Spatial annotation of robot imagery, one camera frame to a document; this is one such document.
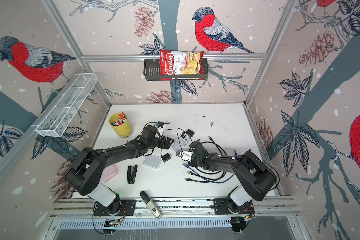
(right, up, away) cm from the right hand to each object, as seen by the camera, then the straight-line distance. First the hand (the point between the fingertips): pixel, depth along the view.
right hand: (187, 155), depth 91 cm
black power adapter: (-13, -1, -1) cm, 13 cm away
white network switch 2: (-5, +6, +3) cm, 9 cm away
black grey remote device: (-15, -21, -22) cm, 34 cm away
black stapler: (-32, -8, -8) cm, 34 cm away
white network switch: (-20, -2, -5) cm, 21 cm away
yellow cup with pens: (-45, +20, +5) cm, 49 cm away
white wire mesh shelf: (-64, +23, -19) cm, 70 cm away
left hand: (-12, +11, -2) cm, 16 cm away
